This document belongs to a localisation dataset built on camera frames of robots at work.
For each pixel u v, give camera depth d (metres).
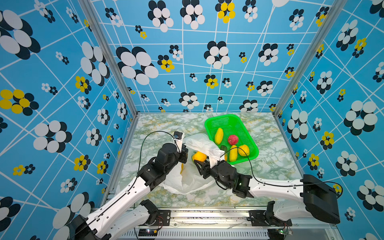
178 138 0.62
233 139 0.96
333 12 0.70
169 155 0.56
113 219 0.42
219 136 1.00
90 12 0.70
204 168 0.65
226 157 0.91
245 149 0.92
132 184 0.48
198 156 0.70
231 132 1.08
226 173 0.55
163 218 0.72
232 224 0.72
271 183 0.50
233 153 0.93
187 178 0.85
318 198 0.42
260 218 0.73
